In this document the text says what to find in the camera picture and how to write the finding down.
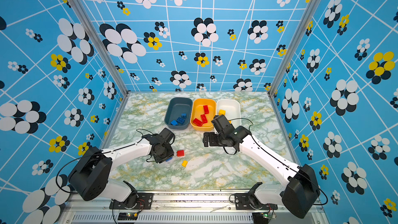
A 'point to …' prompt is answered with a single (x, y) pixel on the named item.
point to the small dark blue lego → (184, 115)
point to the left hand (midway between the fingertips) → (173, 155)
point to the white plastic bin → (230, 108)
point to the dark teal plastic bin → (178, 113)
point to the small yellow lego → (184, 163)
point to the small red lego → (180, 153)
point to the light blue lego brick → (169, 159)
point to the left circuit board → (126, 216)
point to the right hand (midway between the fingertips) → (211, 140)
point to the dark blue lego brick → (180, 120)
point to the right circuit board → (260, 218)
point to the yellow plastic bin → (203, 110)
